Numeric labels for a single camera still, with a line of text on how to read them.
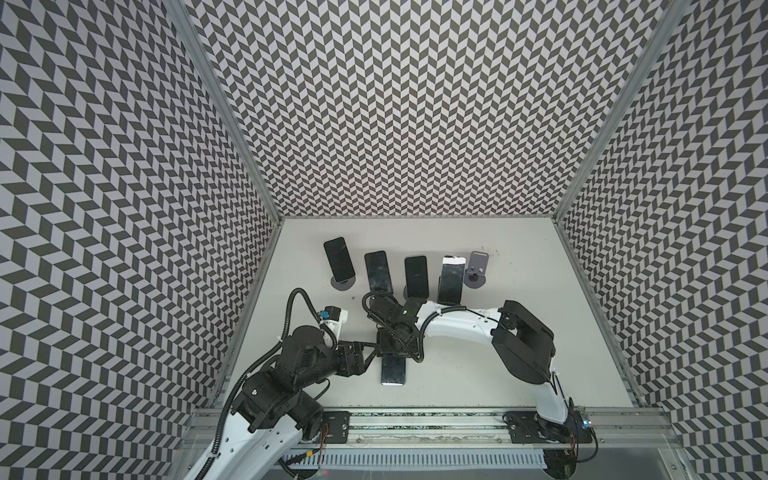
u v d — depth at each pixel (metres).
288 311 0.53
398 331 0.64
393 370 0.79
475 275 0.99
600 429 0.75
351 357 0.60
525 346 0.49
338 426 0.72
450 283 0.89
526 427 0.74
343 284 0.97
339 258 0.92
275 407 0.48
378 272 0.91
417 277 0.91
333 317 0.64
